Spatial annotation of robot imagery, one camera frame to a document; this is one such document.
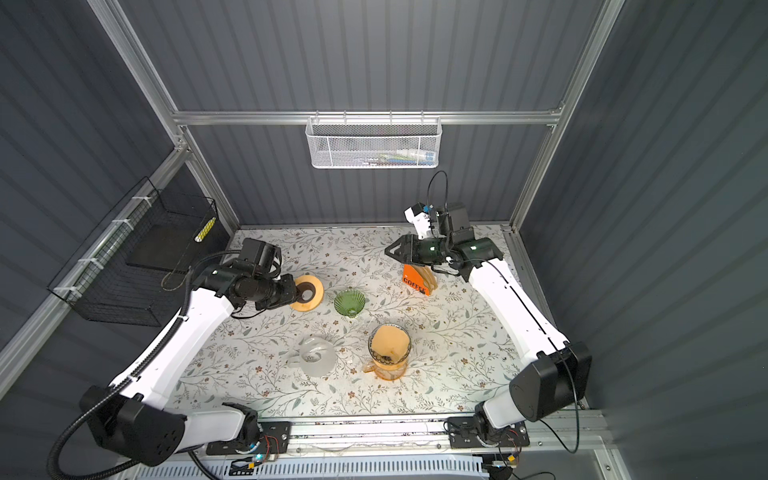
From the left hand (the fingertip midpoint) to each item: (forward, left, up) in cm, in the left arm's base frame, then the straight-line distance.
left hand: (298, 294), depth 78 cm
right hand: (+4, -25, +11) cm, 28 cm away
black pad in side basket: (+11, +33, +9) cm, 36 cm away
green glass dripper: (+7, -12, -17) cm, 22 cm away
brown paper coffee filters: (+13, -38, -13) cm, 42 cm away
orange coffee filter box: (+12, -33, -13) cm, 38 cm away
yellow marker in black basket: (+17, +26, +8) cm, 32 cm away
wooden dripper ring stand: (-17, -23, -10) cm, 30 cm away
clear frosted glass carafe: (-9, -2, -20) cm, 22 cm away
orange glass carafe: (-16, -22, -19) cm, 33 cm away
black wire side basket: (+5, +39, +8) cm, 40 cm away
